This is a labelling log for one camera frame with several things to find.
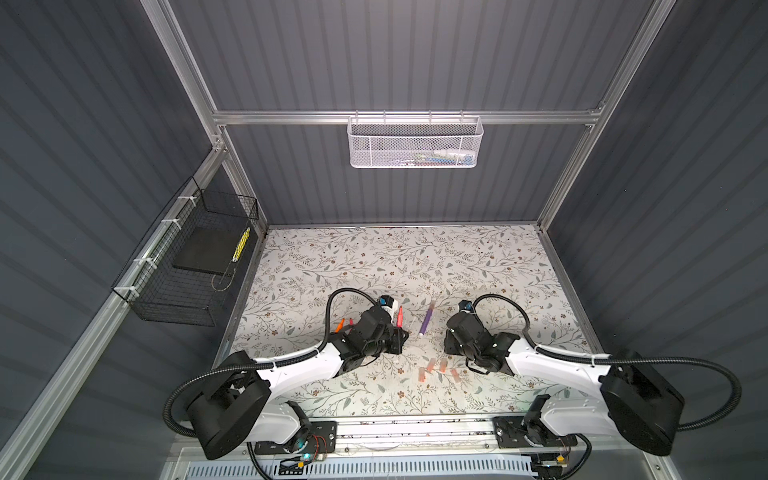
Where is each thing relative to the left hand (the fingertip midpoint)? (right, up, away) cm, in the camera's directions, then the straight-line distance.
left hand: (409, 335), depth 83 cm
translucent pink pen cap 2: (+6, -9, +3) cm, 12 cm away
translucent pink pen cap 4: (+13, -12, +1) cm, 18 cm away
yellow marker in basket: (-45, +25, -4) cm, 52 cm away
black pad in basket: (-52, +24, -7) cm, 58 cm away
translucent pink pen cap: (+10, -9, +2) cm, 14 cm away
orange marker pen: (-17, +6, -15) cm, 24 cm away
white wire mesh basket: (+5, +70, +41) cm, 81 cm away
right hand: (+12, -2, +4) cm, 13 cm away
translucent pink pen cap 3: (+3, -11, 0) cm, 12 cm away
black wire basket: (-57, +19, -11) cm, 61 cm away
